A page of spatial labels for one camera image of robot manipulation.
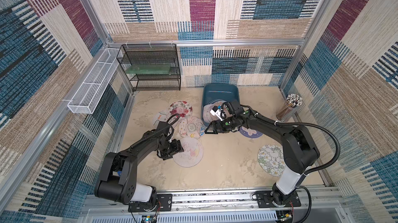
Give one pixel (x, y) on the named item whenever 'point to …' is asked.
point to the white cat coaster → (160, 116)
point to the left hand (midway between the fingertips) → (179, 153)
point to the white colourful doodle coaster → (191, 127)
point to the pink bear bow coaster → (193, 153)
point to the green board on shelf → (148, 69)
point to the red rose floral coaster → (183, 108)
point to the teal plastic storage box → (224, 92)
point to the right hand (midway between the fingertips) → (212, 132)
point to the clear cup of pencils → (292, 101)
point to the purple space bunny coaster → (249, 133)
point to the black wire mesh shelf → (138, 53)
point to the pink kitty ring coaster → (213, 111)
